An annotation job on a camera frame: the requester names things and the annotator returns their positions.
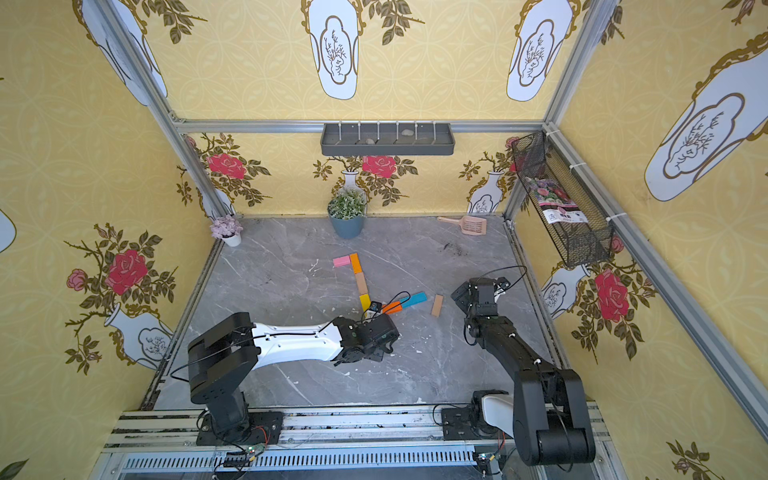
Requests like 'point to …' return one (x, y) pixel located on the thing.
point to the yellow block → (365, 300)
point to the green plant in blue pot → (347, 213)
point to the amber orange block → (356, 264)
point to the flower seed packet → (556, 206)
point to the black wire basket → (580, 230)
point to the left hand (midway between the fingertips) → (381, 346)
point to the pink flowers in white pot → (227, 228)
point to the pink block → (341, 261)
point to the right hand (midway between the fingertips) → (467, 295)
